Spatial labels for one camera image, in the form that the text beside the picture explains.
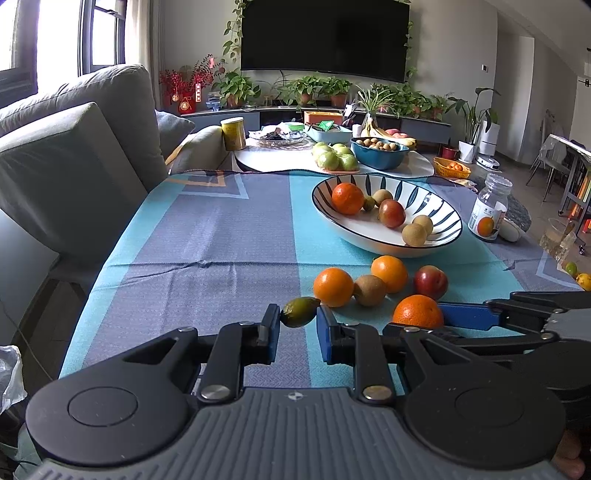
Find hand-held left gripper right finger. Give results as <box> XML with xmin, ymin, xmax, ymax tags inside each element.
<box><xmin>316</xmin><ymin>305</ymin><xmax>465</xmax><ymax>403</ymax></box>

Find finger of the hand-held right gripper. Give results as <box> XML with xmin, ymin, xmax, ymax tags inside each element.
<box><xmin>438</xmin><ymin>327</ymin><xmax>557</xmax><ymax>358</ymax></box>
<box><xmin>438</xmin><ymin>292</ymin><xmax>591</xmax><ymax>331</ymax></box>

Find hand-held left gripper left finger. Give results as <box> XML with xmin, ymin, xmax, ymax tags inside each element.
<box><xmin>121</xmin><ymin>304</ymin><xmax>282</xmax><ymax>403</ymax></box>

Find orange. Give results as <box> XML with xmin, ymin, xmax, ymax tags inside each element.
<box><xmin>313</xmin><ymin>267</ymin><xmax>355</xmax><ymax>308</ymax></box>
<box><xmin>392</xmin><ymin>294</ymin><xmax>445</xmax><ymax>329</ymax></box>
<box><xmin>331</xmin><ymin>183</ymin><xmax>365</xmax><ymax>216</ymax></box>
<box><xmin>370</xmin><ymin>255</ymin><xmax>409</xmax><ymax>294</ymax></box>

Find striped white bowl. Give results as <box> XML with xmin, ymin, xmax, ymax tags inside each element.
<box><xmin>311</xmin><ymin>174</ymin><xmax>463</xmax><ymax>258</ymax></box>

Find red apple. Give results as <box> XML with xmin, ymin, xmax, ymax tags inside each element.
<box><xmin>379</xmin><ymin>199</ymin><xmax>407</xmax><ymax>229</ymax></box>
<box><xmin>413</xmin><ymin>265</ymin><xmax>450</xmax><ymax>302</ymax></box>

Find person's right hand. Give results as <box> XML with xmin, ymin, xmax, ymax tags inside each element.
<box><xmin>551</xmin><ymin>429</ymin><xmax>588</xmax><ymax>480</ymax></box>

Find brown kiwi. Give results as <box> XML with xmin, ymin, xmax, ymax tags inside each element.
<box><xmin>353</xmin><ymin>274</ymin><xmax>387</xmax><ymax>308</ymax></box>

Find white oval case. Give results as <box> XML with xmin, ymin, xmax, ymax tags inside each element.
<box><xmin>498</xmin><ymin>218</ymin><xmax>522</xmax><ymax>242</ymax></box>

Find clear bottle with orange label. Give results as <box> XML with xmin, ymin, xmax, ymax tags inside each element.
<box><xmin>468</xmin><ymin>173</ymin><xmax>513</xmax><ymax>242</ymax></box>

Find clear drinking glass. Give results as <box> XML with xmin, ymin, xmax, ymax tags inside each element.
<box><xmin>540</xmin><ymin>218</ymin><xmax>578</xmax><ymax>261</ymax></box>

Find dark marble round table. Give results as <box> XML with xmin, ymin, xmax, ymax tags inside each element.
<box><xmin>462</xmin><ymin>178</ymin><xmax>533</xmax><ymax>230</ymax></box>

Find blue patterned tablecloth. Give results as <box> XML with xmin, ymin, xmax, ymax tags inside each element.
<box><xmin>59</xmin><ymin>171</ymin><xmax>585</xmax><ymax>391</ymax></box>

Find orange basket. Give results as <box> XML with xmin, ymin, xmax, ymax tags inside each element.
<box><xmin>433</xmin><ymin>157</ymin><xmax>472</xmax><ymax>180</ymax></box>

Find white coffee table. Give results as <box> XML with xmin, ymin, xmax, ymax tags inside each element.
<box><xmin>235</xmin><ymin>138</ymin><xmax>435</xmax><ymax>178</ymax></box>

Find white robot vacuum dock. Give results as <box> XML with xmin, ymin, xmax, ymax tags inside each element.
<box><xmin>475</xmin><ymin>121</ymin><xmax>502</xmax><ymax>169</ymax></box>

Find blue bowl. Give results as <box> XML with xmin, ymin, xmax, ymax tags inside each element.
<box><xmin>350</xmin><ymin>137</ymin><xmax>411</xmax><ymax>170</ymax></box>

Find white chair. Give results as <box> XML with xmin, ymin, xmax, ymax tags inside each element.
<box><xmin>526</xmin><ymin>134</ymin><xmax>573</xmax><ymax>185</ymax></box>

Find pile of brown longans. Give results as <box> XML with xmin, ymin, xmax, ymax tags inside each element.
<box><xmin>358</xmin><ymin>137</ymin><xmax>402</xmax><ymax>151</ymax></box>

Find white dining table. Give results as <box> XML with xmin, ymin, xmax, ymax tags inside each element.
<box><xmin>547</xmin><ymin>134</ymin><xmax>591</xmax><ymax>217</ymax></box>

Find tall plant in white pot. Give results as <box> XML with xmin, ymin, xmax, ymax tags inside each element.
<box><xmin>445</xmin><ymin>87</ymin><xmax>502</xmax><ymax>163</ymax></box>

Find glass plate of snacks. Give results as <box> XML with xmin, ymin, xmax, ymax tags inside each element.
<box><xmin>252</xmin><ymin>129</ymin><xmax>315</xmax><ymax>147</ymax></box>

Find beige cushion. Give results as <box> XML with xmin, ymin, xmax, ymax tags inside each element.
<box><xmin>166</xmin><ymin>126</ymin><xmax>232</xmax><ymax>175</ymax></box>

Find light blue tray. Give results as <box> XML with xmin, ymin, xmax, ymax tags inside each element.
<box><xmin>305</xmin><ymin>121</ymin><xmax>354</xmax><ymax>144</ymax></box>

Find bunch of bananas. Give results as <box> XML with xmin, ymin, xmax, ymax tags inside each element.
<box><xmin>360</xmin><ymin>117</ymin><xmax>391</xmax><ymax>138</ymax></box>

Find gold can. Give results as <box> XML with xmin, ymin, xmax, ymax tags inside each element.
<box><xmin>220</xmin><ymin>117</ymin><xmax>247</xmax><ymax>151</ymax></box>

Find potted green plant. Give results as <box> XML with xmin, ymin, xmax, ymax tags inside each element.
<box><xmin>427</xmin><ymin>95</ymin><xmax>451</xmax><ymax>121</ymax></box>
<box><xmin>323</xmin><ymin>76</ymin><xmax>354</xmax><ymax>109</ymax></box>
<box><xmin>284</xmin><ymin>76</ymin><xmax>324</xmax><ymax>107</ymax></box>
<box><xmin>392</xmin><ymin>83</ymin><xmax>430</xmax><ymax>116</ymax></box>
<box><xmin>213</xmin><ymin>69</ymin><xmax>262</xmax><ymax>110</ymax></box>

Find orange box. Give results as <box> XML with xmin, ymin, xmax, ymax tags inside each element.
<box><xmin>302</xmin><ymin>111</ymin><xmax>345</xmax><ymax>126</ymax></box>

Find grey television cabinet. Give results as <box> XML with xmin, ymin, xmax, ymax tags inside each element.
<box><xmin>157</xmin><ymin>105</ymin><xmax>453</xmax><ymax>145</ymax></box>

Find grey cushion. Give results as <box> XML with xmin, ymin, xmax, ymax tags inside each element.
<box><xmin>156</xmin><ymin>110</ymin><xmax>197</xmax><ymax>158</ymax></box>

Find spider plant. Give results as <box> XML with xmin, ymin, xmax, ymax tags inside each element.
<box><xmin>355</xmin><ymin>85</ymin><xmax>398</xmax><ymax>121</ymax></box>

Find red festive decoration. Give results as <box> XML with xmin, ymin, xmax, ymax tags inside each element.
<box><xmin>158</xmin><ymin>55</ymin><xmax>227</xmax><ymax>115</ymax></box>

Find grey armchair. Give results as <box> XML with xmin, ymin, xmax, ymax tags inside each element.
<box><xmin>0</xmin><ymin>64</ymin><xmax>169</xmax><ymax>287</ymax></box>

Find white plastic bag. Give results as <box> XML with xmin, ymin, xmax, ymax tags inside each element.
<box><xmin>0</xmin><ymin>344</ymin><xmax>27</xmax><ymax>414</ymax></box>

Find black television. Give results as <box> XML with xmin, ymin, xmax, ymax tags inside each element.
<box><xmin>240</xmin><ymin>0</ymin><xmax>411</xmax><ymax>84</ymax></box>

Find beige curtain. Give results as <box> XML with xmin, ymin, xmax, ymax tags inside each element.
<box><xmin>124</xmin><ymin>0</ymin><xmax>160</xmax><ymax>70</ymax></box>

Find narrow dark framed window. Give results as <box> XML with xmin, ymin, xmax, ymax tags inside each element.
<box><xmin>78</xmin><ymin>0</ymin><xmax>127</xmax><ymax>77</ymax></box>

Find large dark framed window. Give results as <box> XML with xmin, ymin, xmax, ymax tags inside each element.
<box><xmin>0</xmin><ymin>0</ymin><xmax>40</xmax><ymax>109</ymax></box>

